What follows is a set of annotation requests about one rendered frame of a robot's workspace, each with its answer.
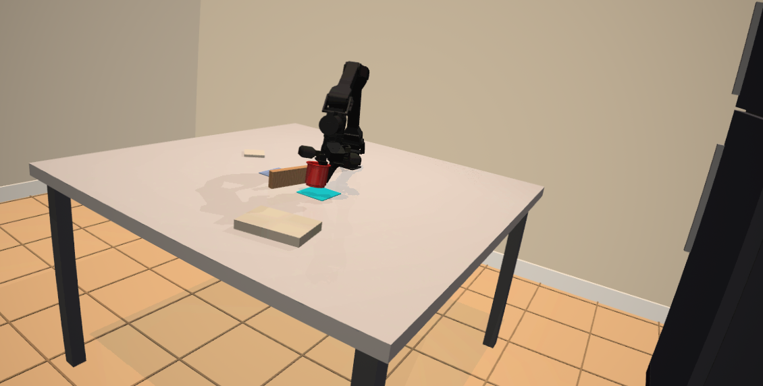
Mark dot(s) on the dark red cup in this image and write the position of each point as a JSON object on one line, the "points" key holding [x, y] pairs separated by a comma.
{"points": [[316, 175]]}

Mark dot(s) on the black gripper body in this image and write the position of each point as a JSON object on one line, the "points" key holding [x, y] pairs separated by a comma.
{"points": [[309, 152]]}

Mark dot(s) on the beige flat block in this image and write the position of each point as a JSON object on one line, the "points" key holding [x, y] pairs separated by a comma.
{"points": [[280, 226]]}

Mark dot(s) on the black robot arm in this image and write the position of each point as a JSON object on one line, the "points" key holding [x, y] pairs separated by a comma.
{"points": [[344, 100]]}

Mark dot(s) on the wooden plank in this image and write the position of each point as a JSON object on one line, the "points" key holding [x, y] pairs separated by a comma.
{"points": [[279, 178]]}

